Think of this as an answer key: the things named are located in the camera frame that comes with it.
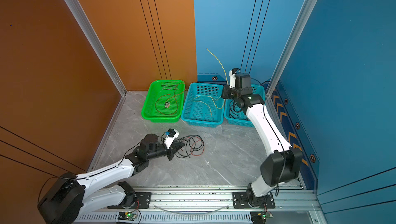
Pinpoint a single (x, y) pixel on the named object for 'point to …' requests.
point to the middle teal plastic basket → (203, 106)
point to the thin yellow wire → (212, 97)
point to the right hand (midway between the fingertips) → (225, 88)
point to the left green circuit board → (127, 216)
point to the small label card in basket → (167, 105)
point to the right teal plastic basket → (235, 115)
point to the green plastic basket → (164, 100)
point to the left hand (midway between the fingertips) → (184, 142)
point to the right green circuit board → (259, 217)
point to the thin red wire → (194, 142)
